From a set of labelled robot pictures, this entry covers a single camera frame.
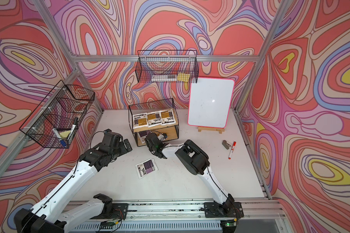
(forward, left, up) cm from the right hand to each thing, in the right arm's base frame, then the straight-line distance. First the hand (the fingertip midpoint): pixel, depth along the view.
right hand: (145, 141), depth 100 cm
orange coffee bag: (+6, -17, +16) cm, 24 cm away
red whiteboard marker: (-8, -60, -2) cm, 60 cm away
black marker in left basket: (-9, +26, +33) cm, 43 cm away
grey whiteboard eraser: (-6, -56, 0) cm, 56 cm away
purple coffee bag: (+4, +2, +1) cm, 4 cm away
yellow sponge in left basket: (-12, +34, +27) cm, 45 cm away
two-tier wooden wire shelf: (+7, -19, +1) cm, 21 cm away
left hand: (-13, +7, +15) cm, 21 cm away
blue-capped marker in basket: (-16, +34, +25) cm, 45 cm away
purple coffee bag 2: (-20, -3, 0) cm, 20 cm away
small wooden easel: (+7, -47, +2) cm, 48 cm away
